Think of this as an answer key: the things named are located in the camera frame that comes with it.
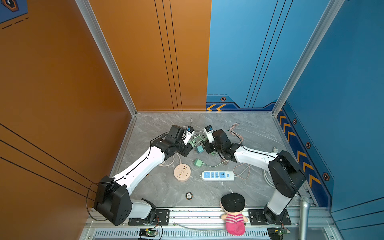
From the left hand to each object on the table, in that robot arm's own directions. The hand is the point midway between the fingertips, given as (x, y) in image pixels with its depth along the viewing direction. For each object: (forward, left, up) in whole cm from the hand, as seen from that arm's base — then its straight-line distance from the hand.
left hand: (189, 144), depth 83 cm
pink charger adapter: (-5, -22, -13) cm, 26 cm away
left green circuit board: (-39, +19, -17) cm, 46 cm away
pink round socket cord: (-4, +11, -15) cm, 19 cm away
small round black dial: (-22, -1, -16) cm, 28 cm away
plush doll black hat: (-28, -22, -8) cm, 37 cm away
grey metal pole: (-27, -60, -12) cm, 66 cm away
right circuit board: (-39, -43, -16) cm, 60 cm away
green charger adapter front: (-4, -5, -14) cm, 15 cm away
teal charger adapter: (+4, -7, -12) cm, 14 cm away
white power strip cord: (+5, -56, -14) cm, 58 cm away
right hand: (+6, -8, -5) cm, 11 cm away
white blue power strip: (-13, -23, -13) cm, 29 cm away
